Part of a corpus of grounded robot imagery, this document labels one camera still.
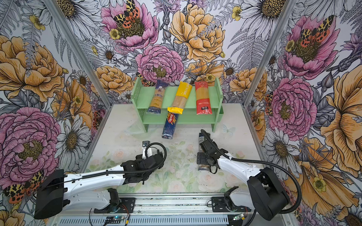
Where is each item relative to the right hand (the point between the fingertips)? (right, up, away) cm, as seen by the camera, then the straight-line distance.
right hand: (206, 162), depth 88 cm
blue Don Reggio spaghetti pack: (-28, +42, -2) cm, 50 cm away
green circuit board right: (+14, -22, -16) cm, 31 cm away
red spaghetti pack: (-3, +36, -7) cm, 36 cm away
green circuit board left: (-47, -23, -17) cm, 55 cm away
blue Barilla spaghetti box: (-22, +23, +1) cm, 32 cm away
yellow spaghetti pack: (-16, +37, -6) cm, 41 cm away
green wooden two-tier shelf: (-40, +41, +3) cm, 57 cm away
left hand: (-31, +5, -6) cm, 32 cm away
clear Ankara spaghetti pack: (-1, +14, +11) cm, 18 cm away
